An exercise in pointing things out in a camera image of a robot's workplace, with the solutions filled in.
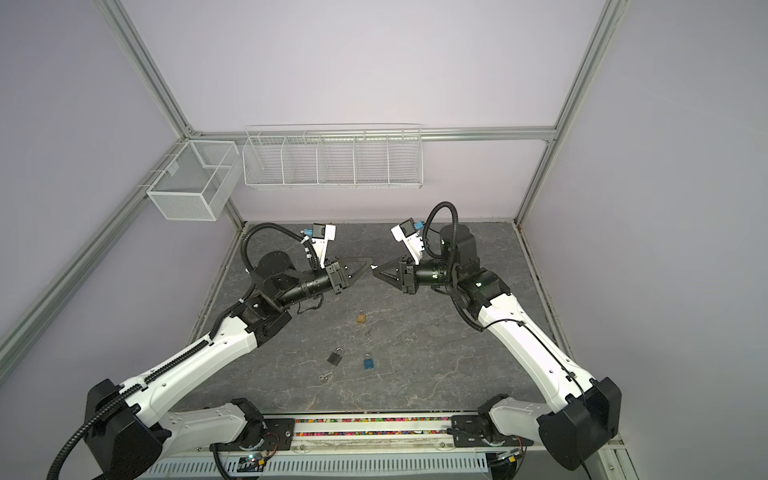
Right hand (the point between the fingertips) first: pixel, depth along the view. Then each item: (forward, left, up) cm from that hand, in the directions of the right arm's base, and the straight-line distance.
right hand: (375, 275), depth 65 cm
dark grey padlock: (-6, +14, -33) cm, 36 cm away
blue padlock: (-7, +4, -34) cm, 35 cm away
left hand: (0, 0, +3) cm, 3 cm away
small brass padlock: (+6, +7, -32) cm, 34 cm away
